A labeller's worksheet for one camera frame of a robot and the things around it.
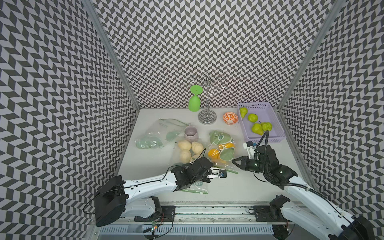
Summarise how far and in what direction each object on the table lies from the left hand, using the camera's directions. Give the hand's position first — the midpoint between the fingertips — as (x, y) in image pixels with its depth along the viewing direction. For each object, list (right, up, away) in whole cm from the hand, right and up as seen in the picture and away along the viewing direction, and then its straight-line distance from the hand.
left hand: (211, 164), depth 78 cm
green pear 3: (+32, +26, +27) cm, 49 cm away
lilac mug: (-12, +15, +23) cm, 30 cm away
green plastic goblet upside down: (-9, +34, +12) cm, 37 cm away
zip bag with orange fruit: (+7, +6, +6) cm, 11 cm away
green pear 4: (+33, +18, +21) cm, 43 cm away
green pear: (+27, +31, +32) cm, 52 cm away
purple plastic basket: (+46, +29, +37) cm, 66 cm away
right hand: (+11, +1, -2) cm, 11 cm away
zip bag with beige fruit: (-15, +4, +12) cm, 20 cm away
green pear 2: (+39, +20, +21) cm, 48 cm away
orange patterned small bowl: (+17, +25, +32) cm, 44 cm away
